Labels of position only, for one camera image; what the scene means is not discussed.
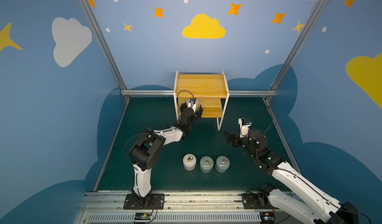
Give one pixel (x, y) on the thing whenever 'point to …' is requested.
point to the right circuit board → (267, 217)
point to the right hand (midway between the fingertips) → (234, 128)
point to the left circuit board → (143, 216)
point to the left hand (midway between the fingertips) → (193, 102)
